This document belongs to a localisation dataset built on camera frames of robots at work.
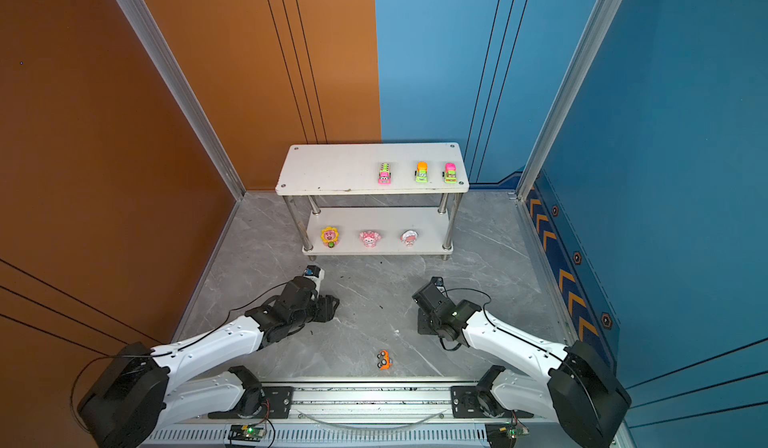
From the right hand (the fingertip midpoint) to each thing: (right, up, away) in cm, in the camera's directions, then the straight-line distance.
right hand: (422, 323), depth 84 cm
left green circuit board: (-44, -22, -14) cm, 50 cm away
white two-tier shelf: (-18, +38, +35) cm, 54 cm away
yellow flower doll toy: (-28, +24, +9) cm, 38 cm away
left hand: (-26, +6, +2) cm, 26 cm away
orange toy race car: (-10, -8, -7) cm, 15 cm away
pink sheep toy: (-15, +23, +7) cm, 29 cm away
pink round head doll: (-4, +24, +9) cm, 26 cm away
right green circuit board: (+20, -20, -15) cm, 33 cm away
